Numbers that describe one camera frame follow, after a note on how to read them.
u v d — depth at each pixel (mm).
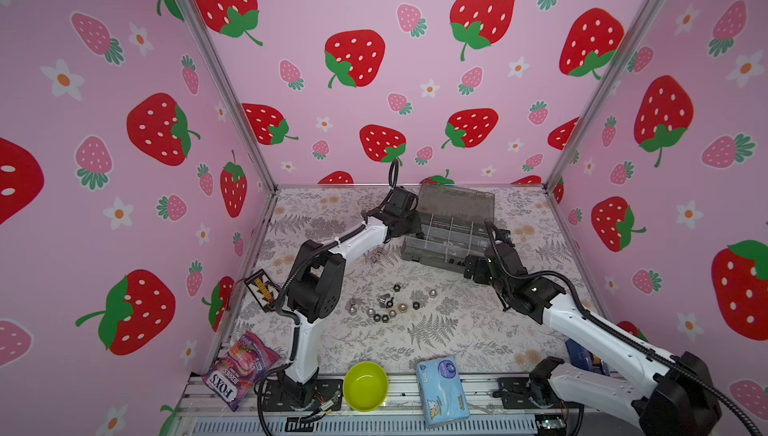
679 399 389
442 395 685
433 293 925
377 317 877
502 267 598
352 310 881
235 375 750
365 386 754
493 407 730
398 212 752
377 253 1011
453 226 1148
